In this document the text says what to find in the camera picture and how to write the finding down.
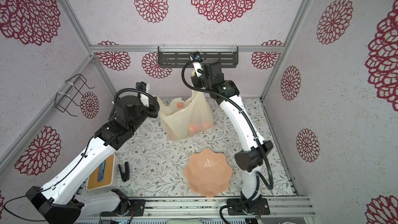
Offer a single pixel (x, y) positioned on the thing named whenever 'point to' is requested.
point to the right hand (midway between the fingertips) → (196, 69)
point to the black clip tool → (125, 176)
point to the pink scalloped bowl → (208, 172)
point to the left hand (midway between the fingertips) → (155, 99)
